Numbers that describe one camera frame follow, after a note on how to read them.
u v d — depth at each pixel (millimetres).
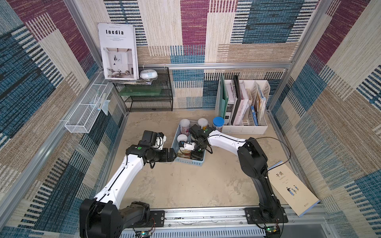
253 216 736
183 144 834
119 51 776
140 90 992
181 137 951
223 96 854
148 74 873
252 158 545
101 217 383
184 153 913
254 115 949
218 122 1043
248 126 1101
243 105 916
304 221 742
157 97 1152
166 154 708
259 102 922
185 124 989
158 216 748
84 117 934
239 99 851
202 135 711
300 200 794
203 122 962
